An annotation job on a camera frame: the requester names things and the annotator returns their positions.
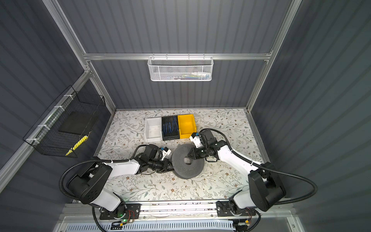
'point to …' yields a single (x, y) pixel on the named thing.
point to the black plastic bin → (174, 135)
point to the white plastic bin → (153, 129)
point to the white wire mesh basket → (180, 68)
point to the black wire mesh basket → (69, 120)
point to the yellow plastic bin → (187, 125)
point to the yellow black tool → (83, 139)
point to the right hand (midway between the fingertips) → (190, 156)
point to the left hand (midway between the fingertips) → (176, 168)
